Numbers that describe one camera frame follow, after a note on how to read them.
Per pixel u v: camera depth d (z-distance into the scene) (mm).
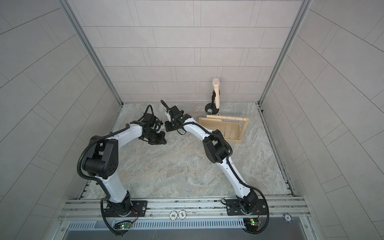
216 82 928
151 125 776
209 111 1049
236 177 619
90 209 720
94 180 493
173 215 693
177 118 784
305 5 708
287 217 685
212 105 1086
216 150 617
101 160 476
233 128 1045
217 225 738
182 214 694
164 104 863
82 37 807
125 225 649
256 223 675
